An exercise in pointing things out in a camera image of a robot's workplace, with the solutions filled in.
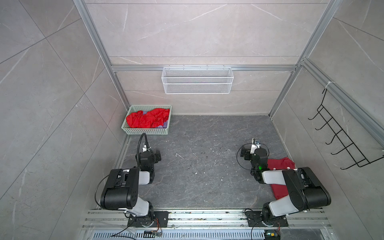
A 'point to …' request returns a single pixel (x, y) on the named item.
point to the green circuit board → (272, 235)
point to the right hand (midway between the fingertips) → (250, 144)
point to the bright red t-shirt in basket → (154, 118)
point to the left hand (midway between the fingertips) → (147, 148)
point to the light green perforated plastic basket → (149, 131)
